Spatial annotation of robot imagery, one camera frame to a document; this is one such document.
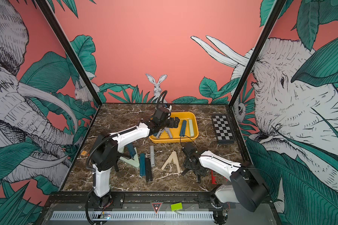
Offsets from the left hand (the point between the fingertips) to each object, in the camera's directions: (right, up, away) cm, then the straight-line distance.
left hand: (175, 117), depth 90 cm
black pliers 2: (+13, -36, -10) cm, 40 cm away
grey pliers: (-6, -10, +10) cm, 15 cm away
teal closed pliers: (-21, -29, -4) cm, 36 cm away
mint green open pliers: (-25, -29, -4) cm, 39 cm away
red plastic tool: (+23, -37, -7) cm, 44 cm away
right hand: (+9, -31, -5) cm, 33 cm away
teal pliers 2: (-28, -21, -2) cm, 36 cm away
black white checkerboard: (+35, -10, +11) cm, 38 cm away
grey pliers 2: (-15, -25, -2) cm, 29 cm away
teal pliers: (+6, -9, +11) cm, 15 cm away
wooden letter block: (-60, -24, 0) cm, 65 cm away
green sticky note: (0, -46, -20) cm, 50 cm away
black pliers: (-17, -32, -7) cm, 37 cm away
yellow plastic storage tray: (-9, -15, +10) cm, 20 cm away
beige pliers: (-2, -26, -1) cm, 26 cm away
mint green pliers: (+12, -11, +11) cm, 19 cm away
